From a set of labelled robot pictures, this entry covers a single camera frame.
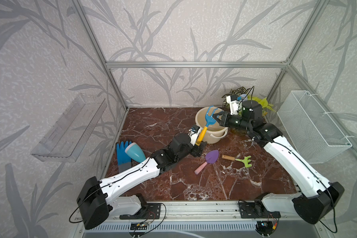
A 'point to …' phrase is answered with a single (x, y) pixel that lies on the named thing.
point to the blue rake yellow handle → (209, 120)
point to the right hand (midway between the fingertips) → (213, 114)
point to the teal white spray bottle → (135, 152)
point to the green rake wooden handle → (246, 160)
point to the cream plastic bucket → (214, 133)
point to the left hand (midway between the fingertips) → (201, 139)
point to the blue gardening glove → (124, 160)
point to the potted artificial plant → (238, 92)
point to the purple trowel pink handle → (210, 157)
